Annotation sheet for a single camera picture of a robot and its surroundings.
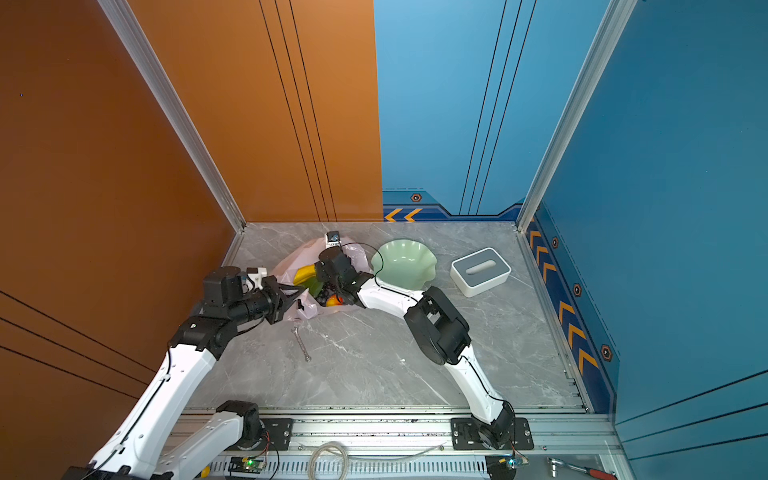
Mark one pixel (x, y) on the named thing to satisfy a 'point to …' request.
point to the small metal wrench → (308, 358)
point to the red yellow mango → (332, 301)
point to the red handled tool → (596, 473)
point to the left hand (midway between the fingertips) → (306, 284)
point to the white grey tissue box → (480, 272)
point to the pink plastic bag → (303, 305)
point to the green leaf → (314, 287)
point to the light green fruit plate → (406, 262)
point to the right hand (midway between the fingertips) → (321, 258)
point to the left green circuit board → (240, 464)
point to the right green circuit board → (503, 466)
